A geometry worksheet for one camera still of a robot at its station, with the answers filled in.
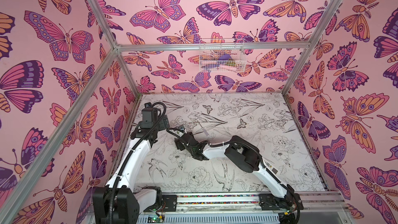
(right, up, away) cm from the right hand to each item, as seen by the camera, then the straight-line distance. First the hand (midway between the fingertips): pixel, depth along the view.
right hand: (179, 135), depth 97 cm
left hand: (-9, +11, -14) cm, 20 cm away
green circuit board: (-7, -35, -24) cm, 43 cm away
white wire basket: (+20, +54, 0) cm, 57 cm away
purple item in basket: (+29, +48, -2) cm, 56 cm away
